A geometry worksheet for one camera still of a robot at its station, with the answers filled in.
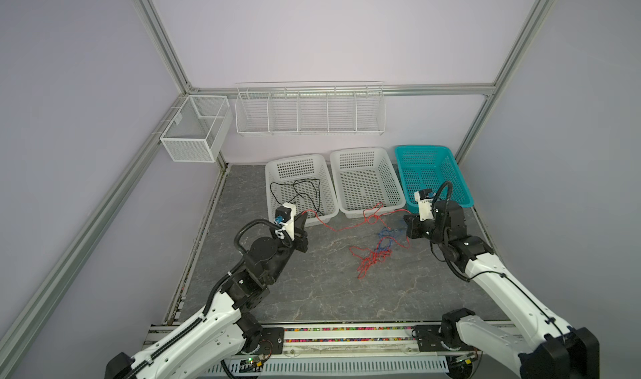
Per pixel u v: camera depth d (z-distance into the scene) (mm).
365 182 1122
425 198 702
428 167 1215
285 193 1087
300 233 613
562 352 386
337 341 753
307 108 991
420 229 705
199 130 1015
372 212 807
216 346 569
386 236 961
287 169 1119
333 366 1577
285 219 569
